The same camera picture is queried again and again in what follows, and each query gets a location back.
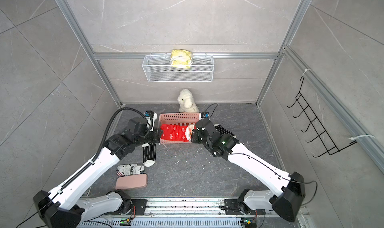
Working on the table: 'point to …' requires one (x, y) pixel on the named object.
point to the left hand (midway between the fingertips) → (163, 129)
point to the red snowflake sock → (181, 133)
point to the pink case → (131, 181)
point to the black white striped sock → (149, 153)
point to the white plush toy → (185, 99)
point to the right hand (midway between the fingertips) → (194, 131)
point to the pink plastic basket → (185, 118)
